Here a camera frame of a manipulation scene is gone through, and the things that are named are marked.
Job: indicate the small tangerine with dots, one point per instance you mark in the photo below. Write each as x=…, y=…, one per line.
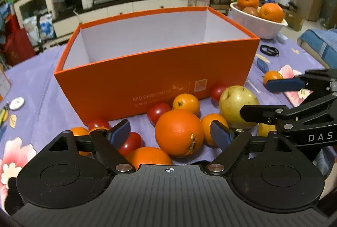
x=272, y=75
x=185, y=103
x=208, y=129

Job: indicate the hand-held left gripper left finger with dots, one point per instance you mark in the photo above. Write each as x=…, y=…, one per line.
x=121, y=131

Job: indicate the orange cardboard box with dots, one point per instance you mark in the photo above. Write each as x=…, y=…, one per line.
x=147, y=77

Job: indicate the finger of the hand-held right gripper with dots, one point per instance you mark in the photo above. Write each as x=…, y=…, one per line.
x=260, y=112
x=283, y=84

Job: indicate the red tomato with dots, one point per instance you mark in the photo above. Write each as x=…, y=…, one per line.
x=158, y=112
x=217, y=91
x=97, y=124
x=131, y=141

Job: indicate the yellow mango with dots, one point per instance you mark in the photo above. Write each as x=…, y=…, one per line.
x=266, y=130

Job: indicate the yellow-green pear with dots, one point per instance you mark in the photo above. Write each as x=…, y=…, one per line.
x=234, y=103

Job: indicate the white television stand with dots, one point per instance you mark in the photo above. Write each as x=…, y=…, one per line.
x=118, y=10

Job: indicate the printed fruit carton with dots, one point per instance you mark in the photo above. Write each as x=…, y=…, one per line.
x=198, y=1

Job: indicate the red shopping bag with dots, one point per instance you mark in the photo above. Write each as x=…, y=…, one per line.
x=18, y=48

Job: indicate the blue cloth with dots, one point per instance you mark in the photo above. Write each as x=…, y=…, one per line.
x=318, y=43

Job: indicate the large orange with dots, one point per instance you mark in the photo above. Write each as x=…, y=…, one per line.
x=179, y=133

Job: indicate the red-brown mango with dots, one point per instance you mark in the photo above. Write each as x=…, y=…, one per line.
x=250, y=11

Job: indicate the white plastic colander bowl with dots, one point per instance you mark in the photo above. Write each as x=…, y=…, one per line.
x=258, y=28

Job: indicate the blue and white bag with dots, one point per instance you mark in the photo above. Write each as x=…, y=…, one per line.
x=46, y=25

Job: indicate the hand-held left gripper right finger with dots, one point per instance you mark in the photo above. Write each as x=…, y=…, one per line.
x=219, y=133

